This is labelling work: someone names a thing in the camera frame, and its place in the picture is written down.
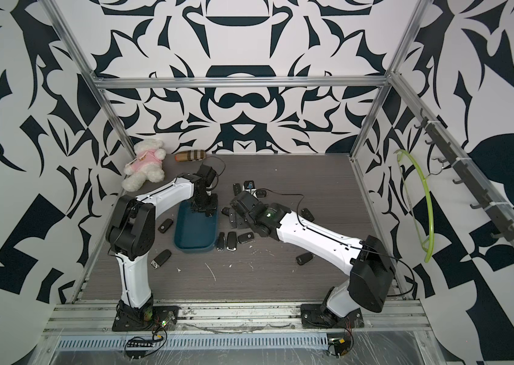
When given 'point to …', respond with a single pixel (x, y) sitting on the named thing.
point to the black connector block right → (341, 344)
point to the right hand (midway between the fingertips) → (242, 211)
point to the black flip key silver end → (220, 242)
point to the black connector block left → (138, 347)
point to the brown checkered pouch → (191, 156)
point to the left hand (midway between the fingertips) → (211, 204)
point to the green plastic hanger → (431, 245)
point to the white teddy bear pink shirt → (150, 153)
